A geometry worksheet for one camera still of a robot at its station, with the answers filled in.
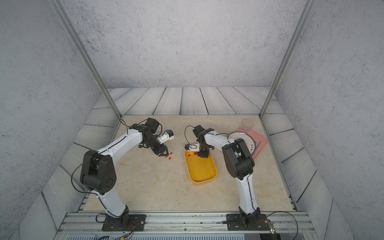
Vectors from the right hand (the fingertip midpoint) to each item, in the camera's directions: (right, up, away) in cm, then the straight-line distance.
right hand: (204, 152), depth 98 cm
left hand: (-22, +2, -10) cm, 24 cm away
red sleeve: (-22, -4, -2) cm, 22 cm away
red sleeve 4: (-9, -2, 0) cm, 10 cm away
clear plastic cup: (+32, +17, +10) cm, 38 cm away
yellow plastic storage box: (-3, -9, -8) cm, 12 cm away
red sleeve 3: (-5, -1, 0) cm, 5 cm away
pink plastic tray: (+40, +7, +7) cm, 41 cm away
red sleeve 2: (-24, -2, -2) cm, 24 cm away
